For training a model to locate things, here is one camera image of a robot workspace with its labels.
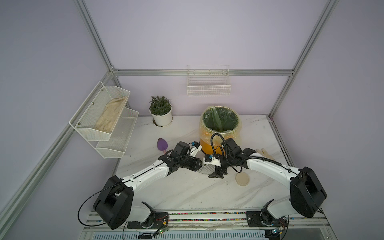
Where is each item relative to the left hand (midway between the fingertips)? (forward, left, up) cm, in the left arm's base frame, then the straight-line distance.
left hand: (202, 166), depth 80 cm
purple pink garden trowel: (+21, +28, -11) cm, 36 cm away
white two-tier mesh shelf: (+18, +53, +19) cm, 59 cm away
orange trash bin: (+8, -2, +9) cm, 12 cm away
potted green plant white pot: (+40, +28, +5) cm, 49 cm away
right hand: (0, -5, -2) cm, 5 cm away
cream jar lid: (-3, -23, -10) cm, 25 cm away
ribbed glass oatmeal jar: (-4, -2, +6) cm, 8 cm away
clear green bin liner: (+30, -14, +5) cm, 34 cm away
